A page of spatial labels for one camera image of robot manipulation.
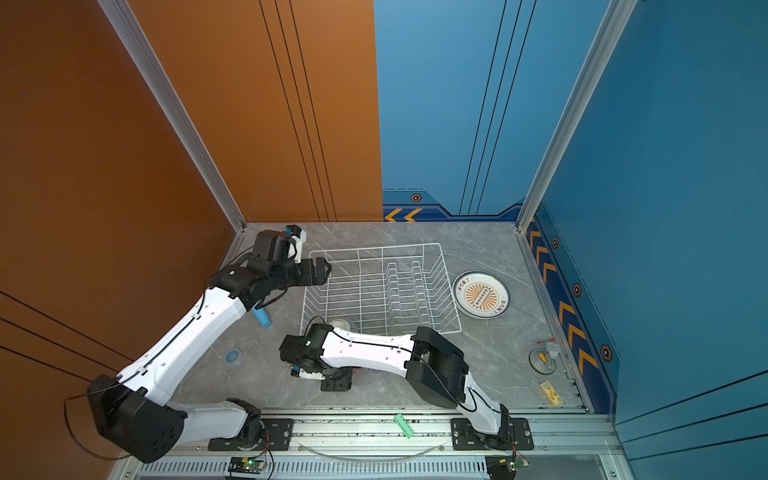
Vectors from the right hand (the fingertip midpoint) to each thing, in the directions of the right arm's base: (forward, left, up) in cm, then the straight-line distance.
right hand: (343, 376), depth 78 cm
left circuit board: (-19, +22, -6) cm, 29 cm away
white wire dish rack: (+26, -14, +1) cm, 29 cm away
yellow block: (-3, -55, -5) cm, 56 cm away
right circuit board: (-19, -39, -6) cm, 44 cm away
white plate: (+26, -42, -2) cm, 49 cm away
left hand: (+23, +6, +19) cm, 30 cm away
